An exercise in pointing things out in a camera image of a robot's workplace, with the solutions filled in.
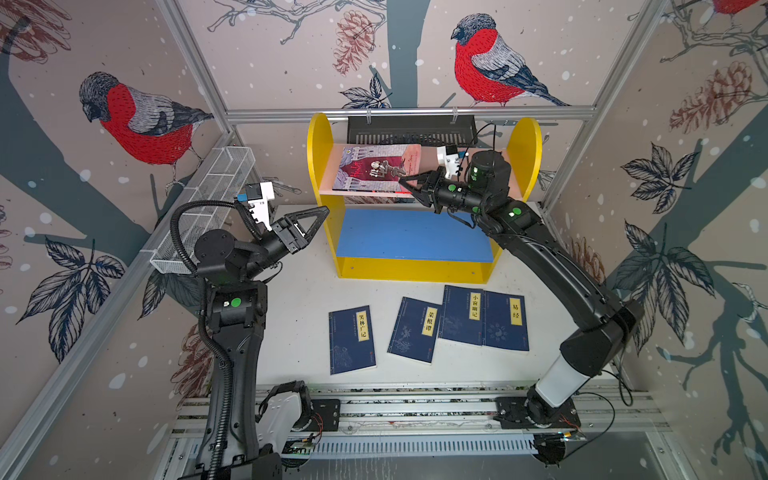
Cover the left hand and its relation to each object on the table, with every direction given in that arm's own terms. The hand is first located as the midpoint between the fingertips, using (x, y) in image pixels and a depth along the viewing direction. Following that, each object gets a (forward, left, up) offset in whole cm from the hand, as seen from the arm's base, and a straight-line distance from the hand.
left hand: (323, 217), depth 55 cm
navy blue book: (-6, -1, -47) cm, 47 cm away
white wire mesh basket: (+32, +38, -17) cm, 52 cm away
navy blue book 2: (-3, -20, -46) cm, 51 cm away
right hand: (+11, -13, -2) cm, 18 cm away
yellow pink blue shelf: (+23, -10, -33) cm, 42 cm away
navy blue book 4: (-1, -48, -47) cm, 67 cm away
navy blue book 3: (+1, -34, -46) cm, 58 cm away
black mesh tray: (+50, -29, -12) cm, 59 cm away
